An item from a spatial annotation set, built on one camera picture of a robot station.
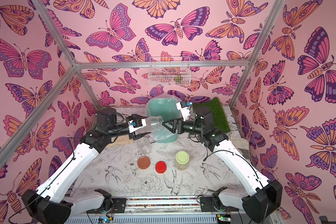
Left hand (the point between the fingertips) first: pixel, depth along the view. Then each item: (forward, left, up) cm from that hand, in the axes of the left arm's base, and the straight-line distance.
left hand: (148, 121), depth 69 cm
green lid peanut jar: (-10, -17, -20) cm, 29 cm away
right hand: (-1, -10, +2) cm, 10 cm away
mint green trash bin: (+26, -3, -19) cm, 32 cm away
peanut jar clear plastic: (+5, +8, -32) cm, 33 cm away
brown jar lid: (-7, +7, -33) cm, 34 cm away
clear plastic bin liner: (+24, -7, -14) cm, 29 cm away
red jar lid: (-11, -5, -31) cm, 33 cm away
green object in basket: (+38, -16, -2) cm, 42 cm away
